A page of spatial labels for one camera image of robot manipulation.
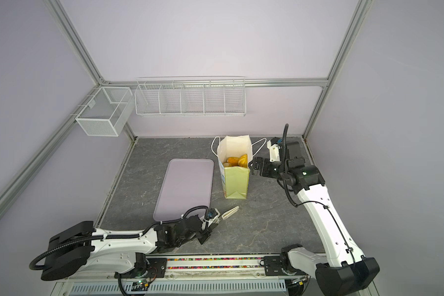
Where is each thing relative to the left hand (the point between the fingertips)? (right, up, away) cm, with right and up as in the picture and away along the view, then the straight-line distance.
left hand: (214, 224), depth 79 cm
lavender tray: (-16, +15, +20) cm, 29 cm away
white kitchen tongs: (+6, +4, +1) cm, 8 cm away
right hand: (+19, +26, -6) cm, 32 cm away
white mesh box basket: (-60, +54, +20) cm, 83 cm away
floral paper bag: (+9, +19, +1) cm, 21 cm away
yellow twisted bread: (+13, +27, +11) cm, 32 cm away
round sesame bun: (+8, +27, +15) cm, 32 cm away
